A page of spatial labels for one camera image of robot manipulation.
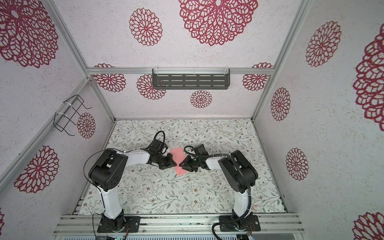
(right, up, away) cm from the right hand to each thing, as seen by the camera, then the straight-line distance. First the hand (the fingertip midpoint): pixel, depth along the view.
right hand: (179, 164), depth 92 cm
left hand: (-2, -2, +3) cm, 5 cm away
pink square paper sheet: (-2, +3, +13) cm, 13 cm away
